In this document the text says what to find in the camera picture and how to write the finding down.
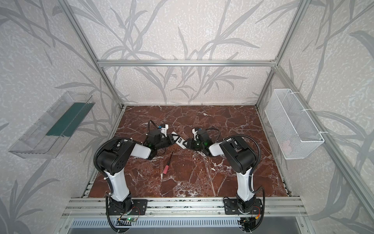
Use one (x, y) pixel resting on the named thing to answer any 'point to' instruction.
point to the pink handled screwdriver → (167, 167)
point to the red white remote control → (179, 140)
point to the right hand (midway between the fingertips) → (185, 140)
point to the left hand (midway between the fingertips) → (181, 132)
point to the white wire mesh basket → (294, 134)
